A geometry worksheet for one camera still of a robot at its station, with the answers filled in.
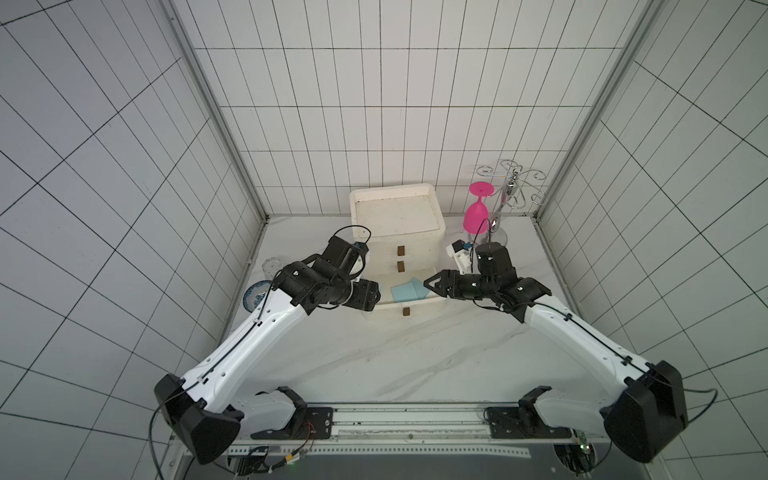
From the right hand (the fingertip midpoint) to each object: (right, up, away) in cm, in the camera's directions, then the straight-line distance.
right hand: (420, 286), depth 76 cm
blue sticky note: (-3, -5, +19) cm, 20 cm away
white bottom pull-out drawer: (-9, -9, +12) cm, 17 cm away
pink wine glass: (+21, +21, +20) cm, 35 cm away
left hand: (-15, -3, -4) cm, 16 cm away
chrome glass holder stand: (+32, +28, +16) cm, 45 cm away
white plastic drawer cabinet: (-4, +16, +8) cm, 18 cm away
